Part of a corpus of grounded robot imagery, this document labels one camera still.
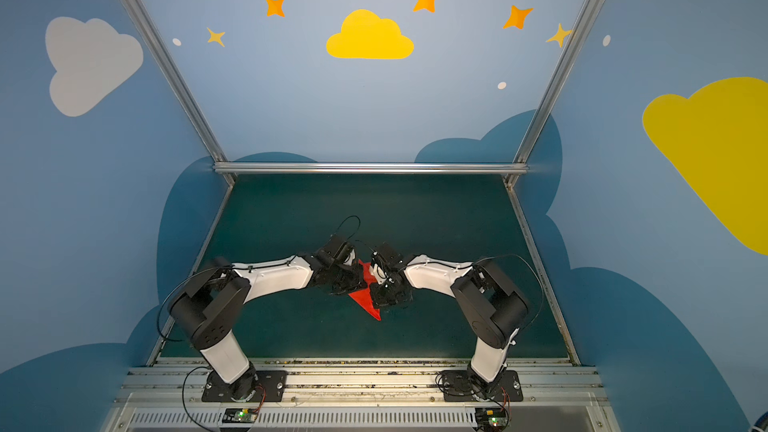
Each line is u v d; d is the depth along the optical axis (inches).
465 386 29.4
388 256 29.5
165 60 33.5
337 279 30.8
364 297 35.1
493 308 18.6
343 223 30.7
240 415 28.1
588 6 30.0
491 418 28.2
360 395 29.0
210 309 18.4
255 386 28.6
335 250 29.0
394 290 30.6
